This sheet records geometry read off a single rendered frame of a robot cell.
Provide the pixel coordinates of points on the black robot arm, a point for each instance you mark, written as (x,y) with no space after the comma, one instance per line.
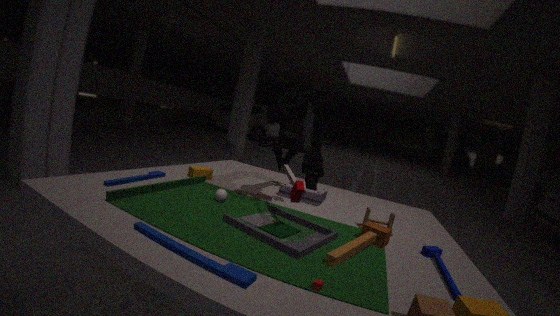
(285,112)

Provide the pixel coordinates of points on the yellow block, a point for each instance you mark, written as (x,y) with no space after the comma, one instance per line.
(198,171)
(469,306)

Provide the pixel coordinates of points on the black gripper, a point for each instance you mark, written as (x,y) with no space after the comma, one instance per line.
(277,147)

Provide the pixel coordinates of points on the green flat mat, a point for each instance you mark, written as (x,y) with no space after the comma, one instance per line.
(194,215)

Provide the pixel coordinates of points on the white golf ball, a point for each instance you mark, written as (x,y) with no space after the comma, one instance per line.
(221,195)

